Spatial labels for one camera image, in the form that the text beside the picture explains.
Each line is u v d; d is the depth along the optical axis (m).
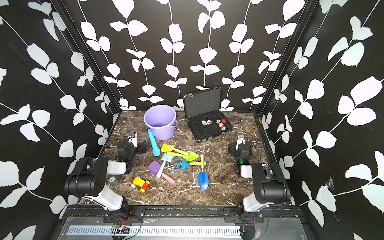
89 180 0.47
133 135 0.82
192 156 0.96
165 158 0.93
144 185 0.81
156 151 0.95
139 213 0.73
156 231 0.70
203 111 1.13
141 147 0.86
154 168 0.89
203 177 0.86
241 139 0.80
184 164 0.90
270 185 0.46
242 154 0.71
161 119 1.10
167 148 0.99
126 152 0.73
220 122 1.12
